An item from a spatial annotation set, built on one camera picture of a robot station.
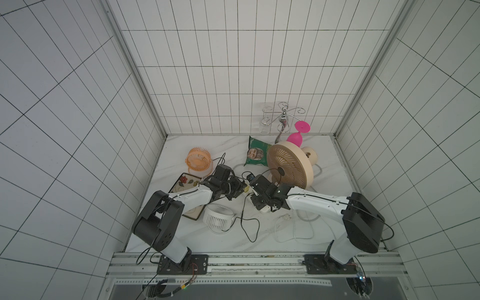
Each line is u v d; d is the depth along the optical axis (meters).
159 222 0.45
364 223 0.43
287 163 0.72
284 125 0.93
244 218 0.86
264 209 0.76
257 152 1.00
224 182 0.73
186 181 0.97
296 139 0.91
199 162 0.97
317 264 0.73
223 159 1.07
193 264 0.72
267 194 0.65
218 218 0.78
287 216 0.85
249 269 0.73
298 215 0.85
